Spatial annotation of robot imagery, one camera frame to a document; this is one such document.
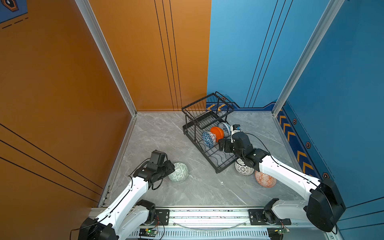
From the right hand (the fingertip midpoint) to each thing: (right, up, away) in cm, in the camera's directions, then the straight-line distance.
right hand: (223, 140), depth 83 cm
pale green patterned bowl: (-25, -20, +3) cm, 32 cm away
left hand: (-29, -14, 0) cm, 32 cm away
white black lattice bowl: (+12, -18, +5) cm, 22 cm away
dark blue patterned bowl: (-7, -1, +16) cm, 18 cm away
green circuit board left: (-39, -43, -13) cm, 59 cm away
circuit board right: (+25, -41, -14) cm, 50 cm away
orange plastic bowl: (-1, +4, +11) cm, 12 cm away
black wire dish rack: (-10, +14, +32) cm, 36 cm away
